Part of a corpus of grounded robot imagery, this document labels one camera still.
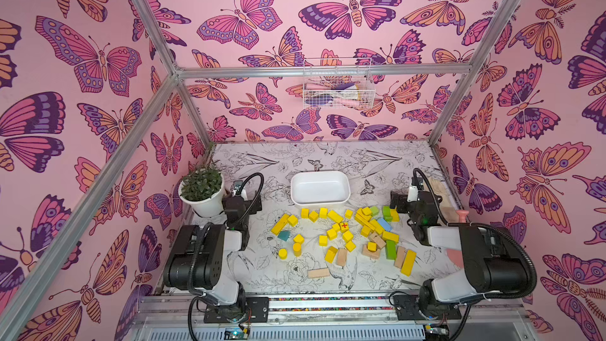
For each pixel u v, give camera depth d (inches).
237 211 28.3
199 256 18.4
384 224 36.0
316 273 31.7
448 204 38.3
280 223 36.3
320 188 40.6
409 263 32.8
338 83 37.3
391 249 33.6
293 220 36.2
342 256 33.5
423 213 28.6
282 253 33.0
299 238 34.3
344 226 35.3
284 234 35.5
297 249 32.4
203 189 32.6
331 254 32.8
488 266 17.4
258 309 28.9
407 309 28.7
